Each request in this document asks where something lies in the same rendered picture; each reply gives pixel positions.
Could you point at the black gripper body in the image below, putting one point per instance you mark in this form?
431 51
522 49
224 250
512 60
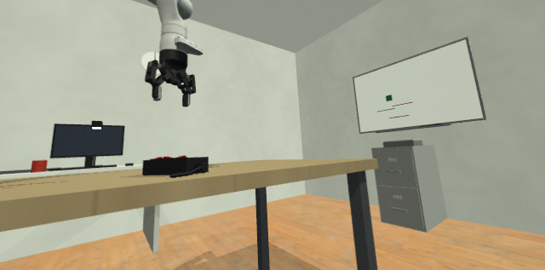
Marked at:
173 59

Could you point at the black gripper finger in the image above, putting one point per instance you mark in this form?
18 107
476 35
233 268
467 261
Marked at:
186 89
151 71

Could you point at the black power strip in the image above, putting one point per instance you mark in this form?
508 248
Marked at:
166 166

